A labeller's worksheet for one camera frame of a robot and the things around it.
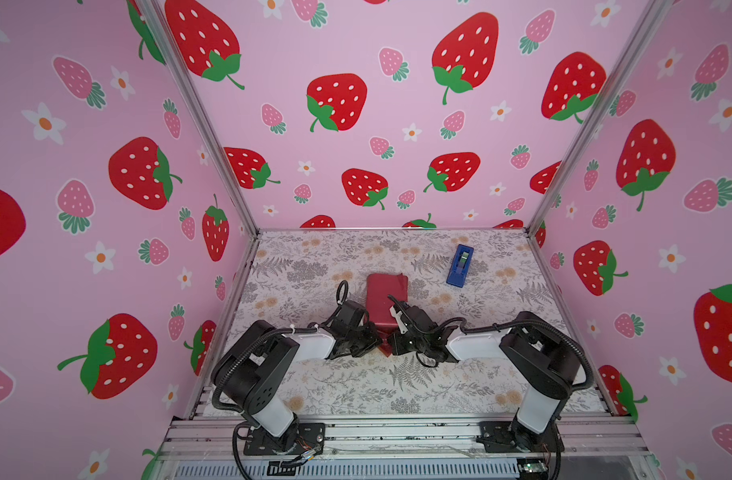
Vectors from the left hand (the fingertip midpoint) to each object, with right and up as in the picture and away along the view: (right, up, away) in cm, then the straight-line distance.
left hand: (386, 340), depth 90 cm
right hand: (-1, 0, +1) cm, 1 cm away
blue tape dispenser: (+27, +23, +14) cm, 38 cm away
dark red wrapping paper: (-2, +15, +11) cm, 19 cm away
